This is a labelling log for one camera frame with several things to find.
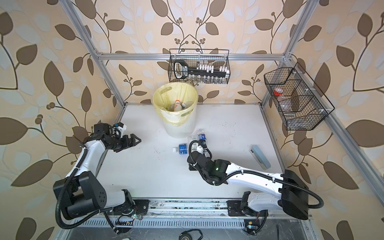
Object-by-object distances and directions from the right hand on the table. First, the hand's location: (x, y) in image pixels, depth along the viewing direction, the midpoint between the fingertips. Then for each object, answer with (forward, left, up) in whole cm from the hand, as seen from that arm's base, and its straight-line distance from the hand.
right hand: (191, 159), depth 78 cm
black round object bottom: (-32, +4, -10) cm, 33 cm away
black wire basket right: (+17, -56, +21) cm, 62 cm away
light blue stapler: (+3, -40, -8) cm, 41 cm away
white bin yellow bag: (+18, +8, +7) cm, 21 cm away
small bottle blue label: (+9, +6, -6) cm, 13 cm away
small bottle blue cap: (+20, -7, -7) cm, 22 cm away
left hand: (+11, +34, +2) cm, 36 cm away
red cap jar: (+28, -49, +20) cm, 60 cm away
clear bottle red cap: (+33, +8, +7) cm, 34 cm away
